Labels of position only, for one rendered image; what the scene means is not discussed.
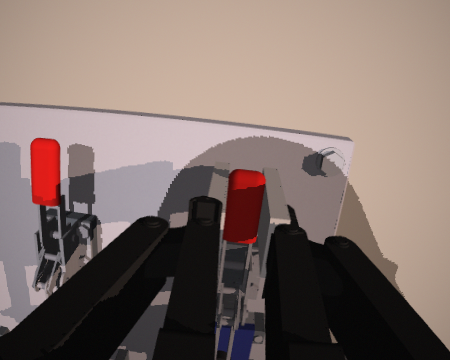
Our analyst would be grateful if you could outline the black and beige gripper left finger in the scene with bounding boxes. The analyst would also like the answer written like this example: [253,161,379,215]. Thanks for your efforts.
[0,162,230,360]

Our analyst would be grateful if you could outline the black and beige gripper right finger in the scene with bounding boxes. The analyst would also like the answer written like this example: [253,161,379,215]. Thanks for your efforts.
[258,167,450,360]

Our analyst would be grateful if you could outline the light grey fixture plate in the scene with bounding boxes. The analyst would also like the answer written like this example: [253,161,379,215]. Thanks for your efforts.
[0,102,355,360]

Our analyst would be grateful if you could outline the blue rectangular plate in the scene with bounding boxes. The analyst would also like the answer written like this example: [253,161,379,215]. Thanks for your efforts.
[217,312,255,360]

